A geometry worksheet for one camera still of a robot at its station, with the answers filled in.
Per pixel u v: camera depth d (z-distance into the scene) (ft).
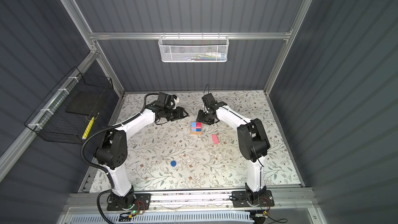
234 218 2.32
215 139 3.14
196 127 3.09
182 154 2.92
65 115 2.35
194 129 3.16
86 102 2.51
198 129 3.15
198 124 3.06
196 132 3.20
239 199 2.40
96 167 1.62
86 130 2.23
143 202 2.37
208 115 2.32
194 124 3.08
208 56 3.00
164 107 2.43
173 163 2.79
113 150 1.64
